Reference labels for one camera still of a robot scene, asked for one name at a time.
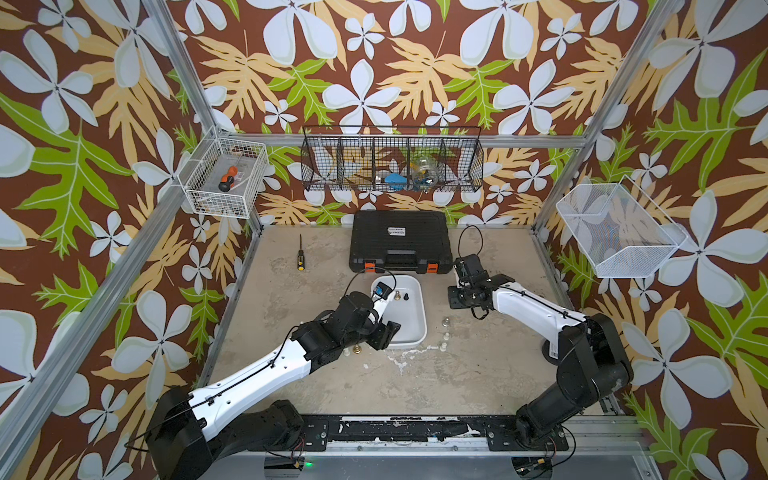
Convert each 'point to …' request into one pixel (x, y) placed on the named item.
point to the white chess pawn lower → (443, 348)
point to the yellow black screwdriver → (300, 256)
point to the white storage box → (407, 308)
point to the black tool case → (393, 241)
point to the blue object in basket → (396, 181)
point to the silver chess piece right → (445, 323)
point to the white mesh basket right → (621, 232)
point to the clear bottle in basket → (426, 173)
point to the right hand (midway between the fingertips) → (452, 296)
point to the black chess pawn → (406, 297)
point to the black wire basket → (386, 158)
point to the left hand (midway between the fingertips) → (392, 317)
